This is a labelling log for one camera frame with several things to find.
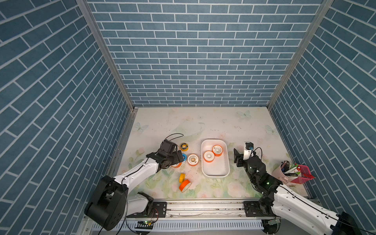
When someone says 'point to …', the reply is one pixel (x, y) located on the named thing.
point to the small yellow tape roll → (181, 177)
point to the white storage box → (215, 158)
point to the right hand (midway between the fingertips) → (241, 149)
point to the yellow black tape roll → (184, 147)
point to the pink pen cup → (277, 173)
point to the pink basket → (306, 175)
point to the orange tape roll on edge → (185, 185)
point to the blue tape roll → (185, 156)
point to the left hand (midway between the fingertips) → (180, 158)
